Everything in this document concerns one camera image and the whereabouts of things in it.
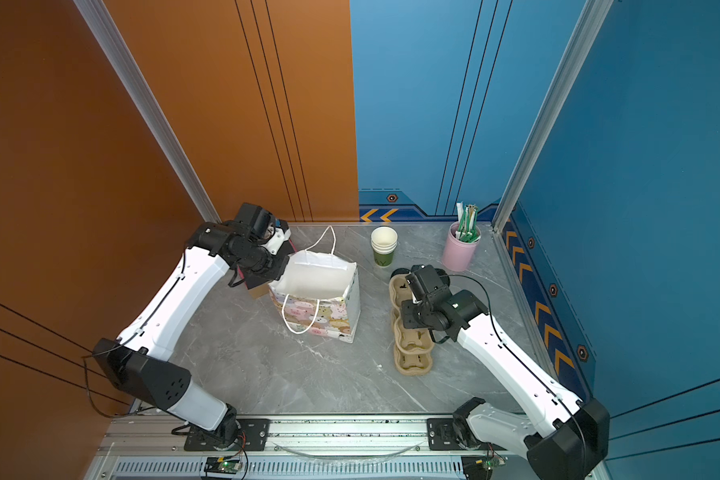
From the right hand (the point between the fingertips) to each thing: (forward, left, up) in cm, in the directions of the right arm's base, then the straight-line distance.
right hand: (410, 312), depth 77 cm
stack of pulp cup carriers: (-10, 0, -3) cm, 10 cm away
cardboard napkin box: (+15, +48, -13) cm, 52 cm away
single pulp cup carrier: (+6, +3, +1) cm, 6 cm away
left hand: (+9, +33, +8) cm, 35 cm away
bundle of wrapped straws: (+31, -21, +2) cm, 38 cm away
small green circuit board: (-32, +46, -17) cm, 58 cm away
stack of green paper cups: (+31, +6, -6) cm, 32 cm away
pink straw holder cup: (+27, -19, -9) cm, 34 cm away
